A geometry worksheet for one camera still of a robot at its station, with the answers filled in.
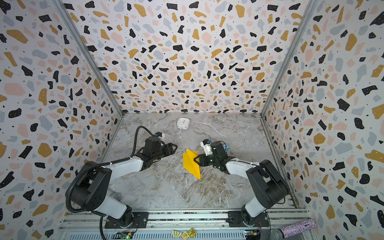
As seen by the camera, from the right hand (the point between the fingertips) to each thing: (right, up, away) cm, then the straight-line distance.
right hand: (194, 157), depth 88 cm
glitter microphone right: (+41, -30, -20) cm, 55 cm away
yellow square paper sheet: (-3, -6, +5) cm, 8 cm away
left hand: (-12, +6, +2) cm, 14 cm away
